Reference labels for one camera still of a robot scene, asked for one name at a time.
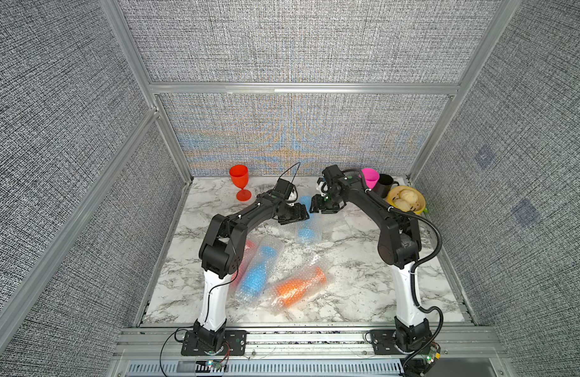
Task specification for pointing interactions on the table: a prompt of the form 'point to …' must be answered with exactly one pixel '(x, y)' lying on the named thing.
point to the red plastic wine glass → (239, 173)
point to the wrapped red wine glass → (249, 250)
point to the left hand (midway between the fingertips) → (307, 215)
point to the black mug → (384, 184)
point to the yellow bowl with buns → (406, 198)
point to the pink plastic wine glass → (371, 177)
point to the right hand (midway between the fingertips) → (315, 203)
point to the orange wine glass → (292, 290)
